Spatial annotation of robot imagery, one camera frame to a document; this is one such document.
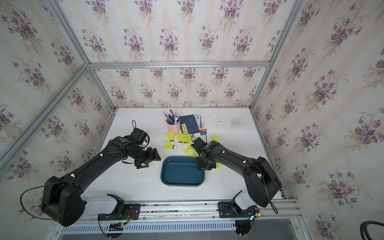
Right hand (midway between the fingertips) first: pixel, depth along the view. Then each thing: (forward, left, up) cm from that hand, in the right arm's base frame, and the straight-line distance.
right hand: (204, 168), depth 84 cm
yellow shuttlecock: (+21, -9, 0) cm, 22 cm away
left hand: (0, +25, +8) cm, 26 cm away
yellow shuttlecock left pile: (+22, +22, 0) cm, 31 cm away
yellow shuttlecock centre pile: (+12, +8, -4) cm, 15 cm away
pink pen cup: (+26, +20, +6) cm, 34 cm away
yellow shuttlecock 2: (+20, +13, 0) cm, 24 cm away
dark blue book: (+34, +10, -3) cm, 36 cm away
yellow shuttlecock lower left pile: (+15, +23, -1) cm, 27 cm away
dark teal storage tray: (-1, +14, -3) cm, 14 cm away
